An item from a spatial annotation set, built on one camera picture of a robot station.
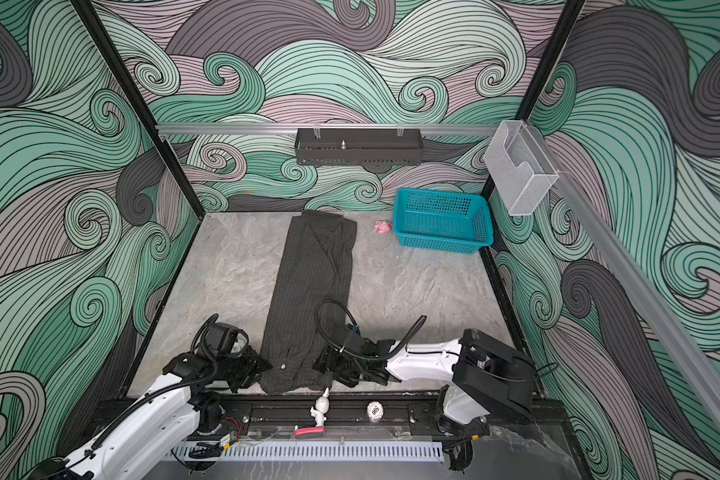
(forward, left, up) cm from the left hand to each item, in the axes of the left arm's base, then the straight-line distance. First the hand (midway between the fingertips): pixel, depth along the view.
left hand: (272, 366), depth 81 cm
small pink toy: (+52, -33, +2) cm, 61 cm away
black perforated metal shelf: (+60, -23, +32) cm, 72 cm away
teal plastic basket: (+57, -57, 0) cm, 81 cm away
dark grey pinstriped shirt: (+19, -8, +1) cm, 21 cm away
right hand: (-2, -13, +2) cm, 14 cm away
